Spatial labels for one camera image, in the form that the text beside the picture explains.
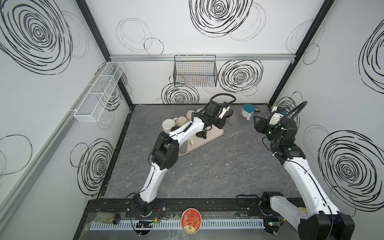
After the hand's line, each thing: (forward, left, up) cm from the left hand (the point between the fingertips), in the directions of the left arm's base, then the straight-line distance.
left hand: (227, 120), depth 91 cm
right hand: (-8, -12, +12) cm, 19 cm away
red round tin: (-51, +20, -11) cm, 56 cm away
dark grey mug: (-2, -1, +5) cm, 6 cm away
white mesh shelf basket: (-7, +71, +19) cm, 73 cm away
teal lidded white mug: (+17, -18, -10) cm, 27 cm away
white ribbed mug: (+2, +38, -8) cm, 39 cm away
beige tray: (-8, +19, -14) cm, 25 cm away
